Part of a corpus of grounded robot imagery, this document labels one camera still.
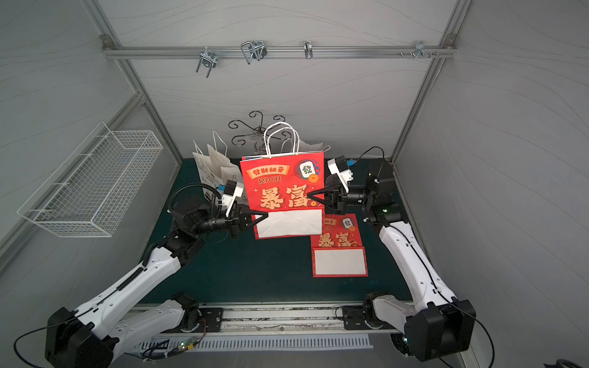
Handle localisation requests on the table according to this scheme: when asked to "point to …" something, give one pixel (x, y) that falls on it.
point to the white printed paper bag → (215, 167)
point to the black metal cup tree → (260, 133)
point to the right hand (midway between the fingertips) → (308, 194)
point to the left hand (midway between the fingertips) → (266, 218)
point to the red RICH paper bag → (339, 251)
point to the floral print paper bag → (304, 147)
